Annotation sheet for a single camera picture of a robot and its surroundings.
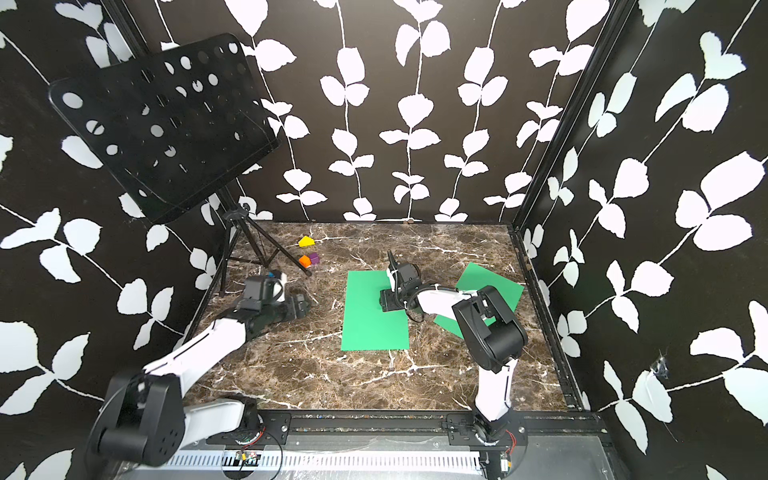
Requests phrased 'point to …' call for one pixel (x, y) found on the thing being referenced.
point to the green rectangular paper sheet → (366, 327)
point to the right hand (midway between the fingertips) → (384, 295)
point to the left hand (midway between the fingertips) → (301, 300)
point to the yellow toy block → (306, 241)
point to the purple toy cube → (315, 258)
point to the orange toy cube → (305, 261)
